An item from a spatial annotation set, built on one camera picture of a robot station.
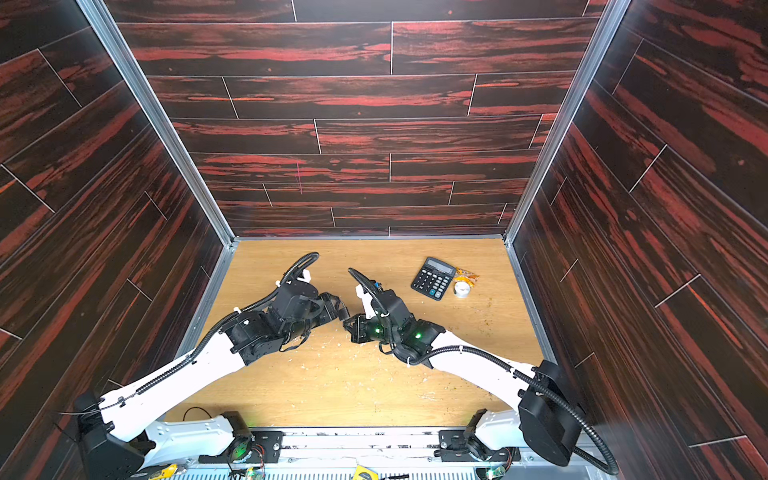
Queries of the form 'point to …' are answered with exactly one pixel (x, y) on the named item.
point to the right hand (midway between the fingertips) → (347, 320)
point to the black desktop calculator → (433, 278)
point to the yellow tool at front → (363, 473)
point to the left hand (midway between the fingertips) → (339, 303)
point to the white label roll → (462, 289)
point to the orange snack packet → (467, 276)
